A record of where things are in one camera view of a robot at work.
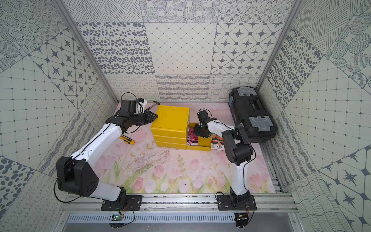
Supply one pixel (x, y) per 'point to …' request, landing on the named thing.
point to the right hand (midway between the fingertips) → (197, 134)
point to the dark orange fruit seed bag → (217, 142)
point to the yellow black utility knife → (127, 139)
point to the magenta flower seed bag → (192, 139)
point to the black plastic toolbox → (248, 111)
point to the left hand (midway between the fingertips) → (156, 114)
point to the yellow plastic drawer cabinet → (169, 128)
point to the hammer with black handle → (155, 104)
